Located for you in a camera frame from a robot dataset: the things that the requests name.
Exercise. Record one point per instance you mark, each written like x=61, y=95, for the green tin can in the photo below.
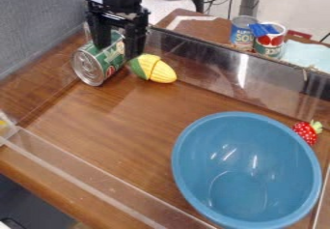
x=96, y=64

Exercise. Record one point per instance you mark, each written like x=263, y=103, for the clear acrylic back wall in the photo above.
x=192, y=43

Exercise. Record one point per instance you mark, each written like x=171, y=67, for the blue soup can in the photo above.
x=242, y=37

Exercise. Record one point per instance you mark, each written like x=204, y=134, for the yellow green toy corn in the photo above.
x=151, y=68

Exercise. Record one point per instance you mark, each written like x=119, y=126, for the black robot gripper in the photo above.
x=117, y=13

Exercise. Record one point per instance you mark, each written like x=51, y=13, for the red white tomato can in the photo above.
x=268, y=45

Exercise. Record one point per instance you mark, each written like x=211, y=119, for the clear acrylic wall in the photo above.
x=192, y=43
x=111, y=190

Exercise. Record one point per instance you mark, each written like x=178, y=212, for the clear acrylic front wall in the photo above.
x=111, y=190

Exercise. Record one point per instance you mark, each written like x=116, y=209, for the light blue cloth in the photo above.
x=307, y=55

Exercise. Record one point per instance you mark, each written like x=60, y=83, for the blue plastic bowl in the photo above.
x=246, y=171

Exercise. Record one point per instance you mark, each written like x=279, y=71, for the red toy strawberry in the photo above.
x=308, y=130

